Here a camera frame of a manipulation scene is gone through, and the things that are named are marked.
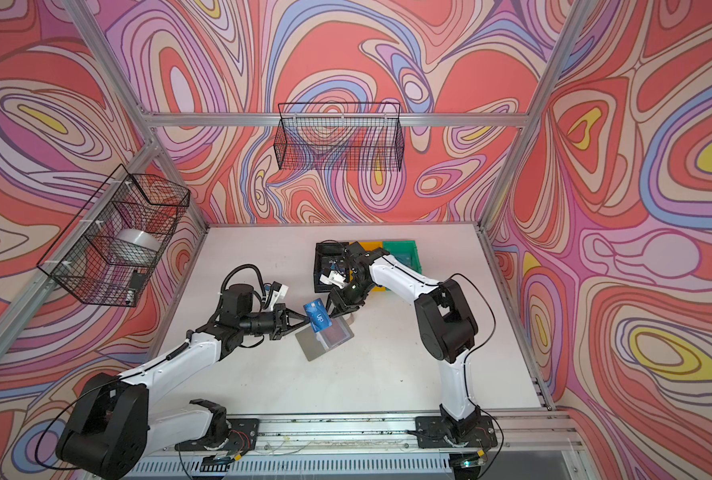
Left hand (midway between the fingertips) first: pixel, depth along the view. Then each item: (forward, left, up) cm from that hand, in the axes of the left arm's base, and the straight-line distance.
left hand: (310, 321), depth 78 cm
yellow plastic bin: (+16, -15, +12) cm, 25 cm away
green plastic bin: (+30, -30, -8) cm, 43 cm away
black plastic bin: (+13, -5, +5) cm, 15 cm away
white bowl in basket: (+10, +40, +20) cm, 45 cm away
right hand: (+3, -6, -5) cm, 8 cm away
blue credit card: (+2, -2, -1) cm, 3 cm away
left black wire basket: (+11, +48, +17) cm, 52 cm away
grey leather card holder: (0, 0, -14) cm, 14 cm away
